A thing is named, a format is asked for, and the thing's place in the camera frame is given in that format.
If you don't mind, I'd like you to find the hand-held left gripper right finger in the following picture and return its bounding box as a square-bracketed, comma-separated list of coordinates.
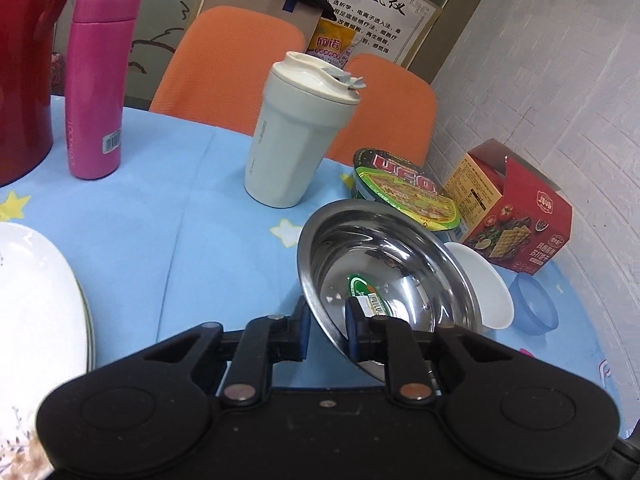
[344, 299, 551, 405]

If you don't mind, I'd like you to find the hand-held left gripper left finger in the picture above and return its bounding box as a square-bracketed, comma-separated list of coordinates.
[105, 296, 312, 407]

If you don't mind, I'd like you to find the stainless steel bowl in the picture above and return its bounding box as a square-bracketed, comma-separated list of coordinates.
[296, 199, 488, 383]

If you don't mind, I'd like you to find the white ceramic bowl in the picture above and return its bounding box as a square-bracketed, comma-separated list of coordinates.
[442, 241, 515, 331]

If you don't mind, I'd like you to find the blue plastic bowl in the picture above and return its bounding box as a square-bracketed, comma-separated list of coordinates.
[510, 272, 559, 336]

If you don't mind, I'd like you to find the grey-rimmed white plate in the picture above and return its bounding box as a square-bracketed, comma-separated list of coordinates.
[75, 270, 97, 366]

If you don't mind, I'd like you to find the floral white plate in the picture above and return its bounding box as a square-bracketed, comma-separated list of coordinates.
[0, 221, 91, 480]

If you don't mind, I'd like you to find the green instant noodle bowl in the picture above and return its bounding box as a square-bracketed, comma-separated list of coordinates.
[352, 147, 462, 243]

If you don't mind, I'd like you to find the blue cartoon tablecloth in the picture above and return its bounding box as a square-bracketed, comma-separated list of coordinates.
[0, 95, 640, 480]

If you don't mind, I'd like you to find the white travel tumbler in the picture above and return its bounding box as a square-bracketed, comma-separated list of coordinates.
[244, 50, 368, 208]

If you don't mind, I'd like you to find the red cracker box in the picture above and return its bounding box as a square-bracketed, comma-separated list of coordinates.
[442, 138, 573, 277]

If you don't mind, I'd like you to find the orange chair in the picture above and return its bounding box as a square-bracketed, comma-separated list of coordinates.
[149, 5, 307, 136]
[325, 53, 437, 168]

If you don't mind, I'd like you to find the yellow snack bag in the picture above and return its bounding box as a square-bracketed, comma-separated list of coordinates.
[306, 17, 361, 68]

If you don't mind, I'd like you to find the pink thermos bottle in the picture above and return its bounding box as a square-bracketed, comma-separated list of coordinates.
[66, 0, 145, 181]

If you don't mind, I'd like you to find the brown paper bag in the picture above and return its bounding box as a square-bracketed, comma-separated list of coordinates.
[192, 0, 326, 41]

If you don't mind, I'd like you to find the frosted glass panel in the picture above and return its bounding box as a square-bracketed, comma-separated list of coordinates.
[50, 0, 216, 101]

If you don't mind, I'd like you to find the red thermos jug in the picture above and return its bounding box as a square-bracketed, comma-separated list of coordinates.
[0, 0, 83, 188]

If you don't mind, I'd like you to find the wall poster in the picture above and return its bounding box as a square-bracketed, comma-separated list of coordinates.
[300, 0, 443, 68]

